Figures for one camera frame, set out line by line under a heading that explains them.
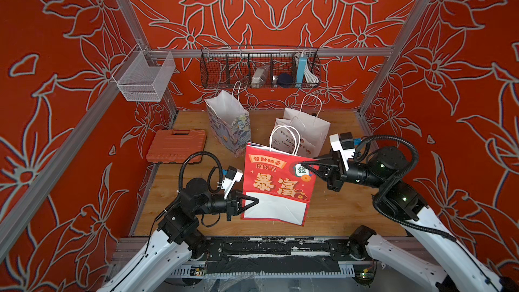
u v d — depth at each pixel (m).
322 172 0.50
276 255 0.73
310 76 0.92
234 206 0.55
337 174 0.47
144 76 0.93
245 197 0.60
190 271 0.71
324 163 0.49
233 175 0.58
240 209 0.59
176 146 0.95
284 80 0.95
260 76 0.92
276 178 0.57
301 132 0.87
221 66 1.01
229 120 0.81
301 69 0.86
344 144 0.44
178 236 0.50
